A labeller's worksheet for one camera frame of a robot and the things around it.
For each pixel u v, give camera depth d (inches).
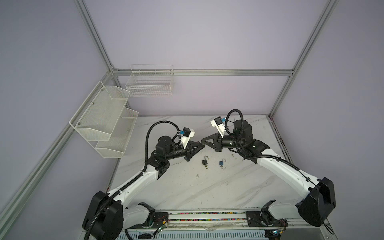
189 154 24.9
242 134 21.9
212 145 25.6
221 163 36.7
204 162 37.1
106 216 15.5
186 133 24.6
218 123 24.7
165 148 22.9
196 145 27.0
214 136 25.4
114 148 30.1
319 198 15.6
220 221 29.4
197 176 34.8
